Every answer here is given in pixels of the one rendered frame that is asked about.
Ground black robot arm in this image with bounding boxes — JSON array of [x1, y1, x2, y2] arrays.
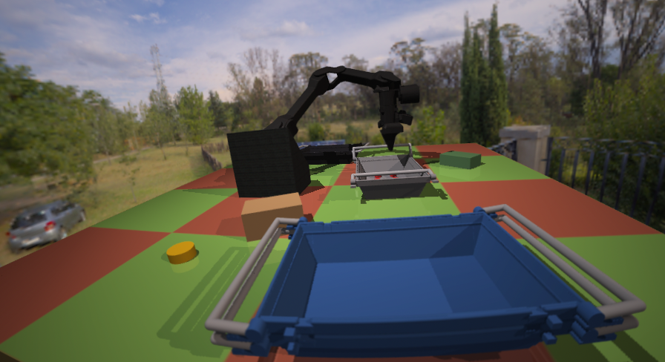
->
[[264, 65, 419, 136]]

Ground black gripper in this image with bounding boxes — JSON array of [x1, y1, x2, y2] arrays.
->
[[378, 105, 403, 151]]

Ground orange short cylinder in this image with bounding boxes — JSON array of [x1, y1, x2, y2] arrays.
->
[[166, 241, 197, 265]]

